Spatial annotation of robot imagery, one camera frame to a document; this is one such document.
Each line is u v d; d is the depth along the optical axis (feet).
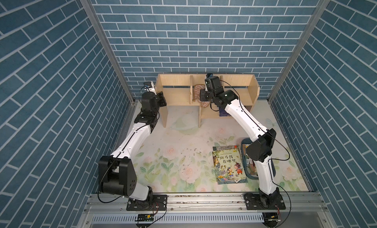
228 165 2.81
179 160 2.92
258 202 2.32
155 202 2.38
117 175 1.39
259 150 1.72
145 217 2.36
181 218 2.53
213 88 2.12
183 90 2.97
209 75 2.43
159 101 2.41
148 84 2.25
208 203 2.47
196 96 2.48
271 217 2.32
